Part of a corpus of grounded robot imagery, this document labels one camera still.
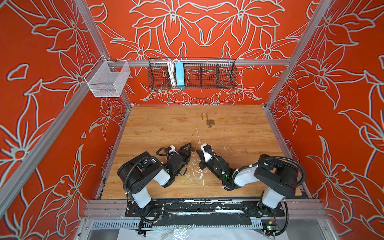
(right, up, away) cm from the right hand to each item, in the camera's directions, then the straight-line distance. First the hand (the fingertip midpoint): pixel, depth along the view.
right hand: (194, 151), depth 83 cm
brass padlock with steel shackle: (+12, +16, +27) cm, 33 cm away
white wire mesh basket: (-56, +45, +12) cm, 73 cm away
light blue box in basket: (-9, +45, +7) cm, 46 cm away
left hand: (0, +3, +3) cm, 4 cm away
